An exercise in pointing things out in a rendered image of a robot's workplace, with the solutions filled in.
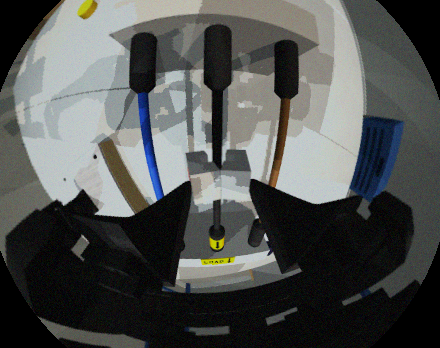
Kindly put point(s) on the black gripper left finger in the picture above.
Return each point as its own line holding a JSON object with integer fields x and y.
{"x": 154, "y": 235}

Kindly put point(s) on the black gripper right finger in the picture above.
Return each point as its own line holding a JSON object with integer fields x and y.
{"x": 293, "y": 225}

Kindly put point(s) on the yellow cylinder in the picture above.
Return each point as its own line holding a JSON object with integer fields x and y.
{"x": 86, "y": 10}

